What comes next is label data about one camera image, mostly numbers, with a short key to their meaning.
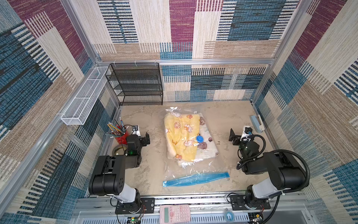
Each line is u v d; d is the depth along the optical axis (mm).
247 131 748
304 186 435
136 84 1101
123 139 909
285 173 456
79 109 714
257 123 1043
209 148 909
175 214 700
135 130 802
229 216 711
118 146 932
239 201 737
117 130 916
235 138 811
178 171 819
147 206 737
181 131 967
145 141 869
